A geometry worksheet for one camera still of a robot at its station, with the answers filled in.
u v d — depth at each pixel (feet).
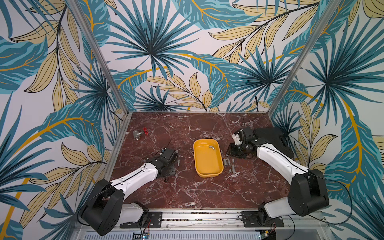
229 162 3.04
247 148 2.06
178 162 3.03
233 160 3.10
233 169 2.95
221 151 3.19
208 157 3.14
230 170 2.95
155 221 2.40
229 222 2.40
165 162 2.17
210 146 3.27
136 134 3.39
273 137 3.20
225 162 3.03
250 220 2.40
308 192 1.42
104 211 1.32
